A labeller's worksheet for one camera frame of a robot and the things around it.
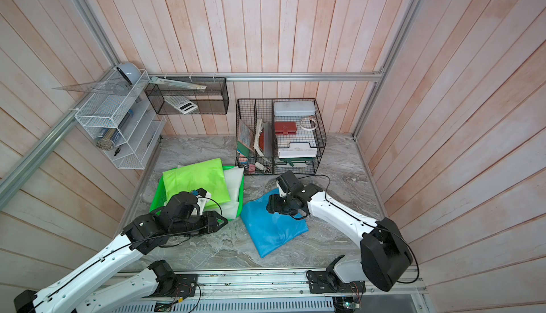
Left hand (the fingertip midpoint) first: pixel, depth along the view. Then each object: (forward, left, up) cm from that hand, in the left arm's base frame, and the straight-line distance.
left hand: (221, 226), depth 71 cm
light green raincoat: (+23, +10, -4) cm, 26 cm away
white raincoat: (+24, -1, -6) cm, 25 cm away
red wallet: (+43, -24, +6) cm, 49 cm away
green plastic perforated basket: (+14, +29, -8) cm, 33 cm away
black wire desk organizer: (+37, -19, +7) cm, 42 cm away
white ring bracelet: (+44, -33, +4) cm, 55 cm away
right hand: (+11, -17, -8) cm, 22 cm away
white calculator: (+55, +26, +10) cm, 61 cm away
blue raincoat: (+3, -17, -15) cm, 23 cm away
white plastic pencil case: (+56, -28, +6) cm, 63 cm away
